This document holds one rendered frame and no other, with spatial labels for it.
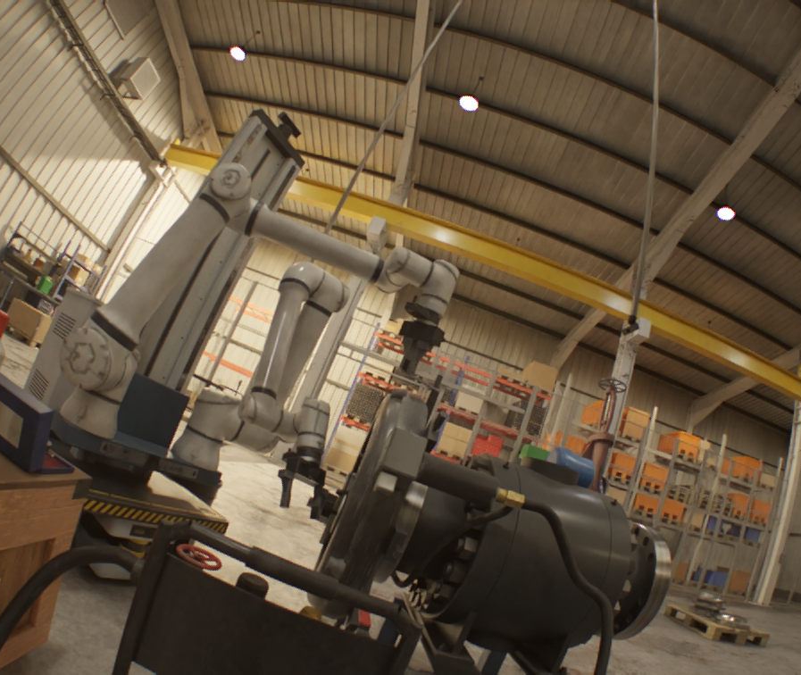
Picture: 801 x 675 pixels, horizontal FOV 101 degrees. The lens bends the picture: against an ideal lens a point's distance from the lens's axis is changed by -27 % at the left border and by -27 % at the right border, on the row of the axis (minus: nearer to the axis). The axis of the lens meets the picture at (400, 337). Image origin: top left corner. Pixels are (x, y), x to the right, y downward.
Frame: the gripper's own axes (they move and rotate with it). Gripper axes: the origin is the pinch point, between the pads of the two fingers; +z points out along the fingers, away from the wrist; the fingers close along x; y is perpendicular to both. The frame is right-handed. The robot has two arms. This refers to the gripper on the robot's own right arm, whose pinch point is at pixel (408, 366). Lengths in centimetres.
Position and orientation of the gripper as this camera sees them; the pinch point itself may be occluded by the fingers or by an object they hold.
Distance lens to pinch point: 133.3
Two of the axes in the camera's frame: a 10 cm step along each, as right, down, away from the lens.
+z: -3.7, 9.1, -1.9
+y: 5.6, 3.8, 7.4
